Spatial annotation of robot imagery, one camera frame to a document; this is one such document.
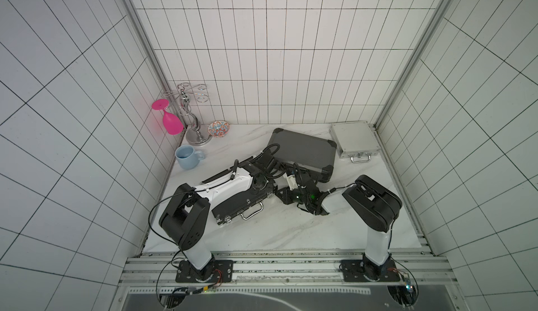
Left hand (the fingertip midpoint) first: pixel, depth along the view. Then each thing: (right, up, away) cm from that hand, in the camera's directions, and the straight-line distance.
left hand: (261, 192), depth 88 cm
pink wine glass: (-44, +30, +10) cm, 54 cm away
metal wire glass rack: (-40, +25, +30) cm, 56 cm away
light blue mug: (-35, +14, +10) cm, 39 cm away
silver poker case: (+49, +23, +21) cm, 58 cm away
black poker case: (-6, -3, -4) cm, 8 cm away
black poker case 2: (+25, +16, +12) cm, 32 cm away
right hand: (+7, +1, +6) cm, 10 cm away
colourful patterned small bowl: (-26, +29, +30) cm, 49 cm away
